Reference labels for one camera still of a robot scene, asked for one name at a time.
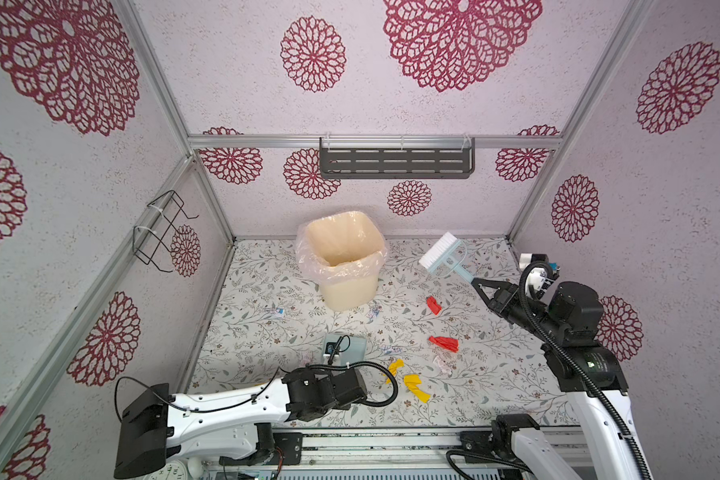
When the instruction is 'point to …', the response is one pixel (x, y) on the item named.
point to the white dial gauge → (172, 470)
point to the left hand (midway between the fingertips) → (341, 394)
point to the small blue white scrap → (280, 310)
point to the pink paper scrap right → (445, 367)
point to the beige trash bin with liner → (345, 253)
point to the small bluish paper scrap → (376, 312)
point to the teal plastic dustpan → (357, 352)
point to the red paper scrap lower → (448, 343)
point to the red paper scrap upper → (432, 305)
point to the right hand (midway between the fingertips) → (475, 279)
